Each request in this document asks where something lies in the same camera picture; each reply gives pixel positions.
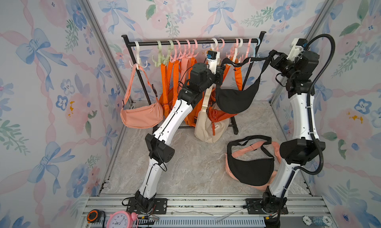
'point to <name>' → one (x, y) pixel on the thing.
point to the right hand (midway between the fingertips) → (271, 50)
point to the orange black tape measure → (94, 216)
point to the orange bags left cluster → (169, 95)
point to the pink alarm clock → (122, 219)
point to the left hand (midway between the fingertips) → (226, 65)
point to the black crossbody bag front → (249, 162)
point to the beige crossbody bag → (203, 128)
